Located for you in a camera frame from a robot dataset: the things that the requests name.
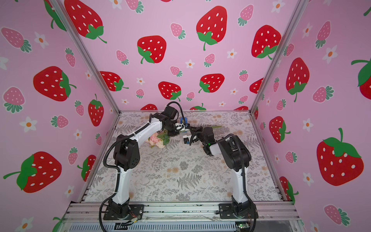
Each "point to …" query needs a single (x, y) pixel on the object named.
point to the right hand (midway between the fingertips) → (189, 125)
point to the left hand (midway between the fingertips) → (178, 129)
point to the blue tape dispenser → (187, 125)
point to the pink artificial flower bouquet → (158, 140)
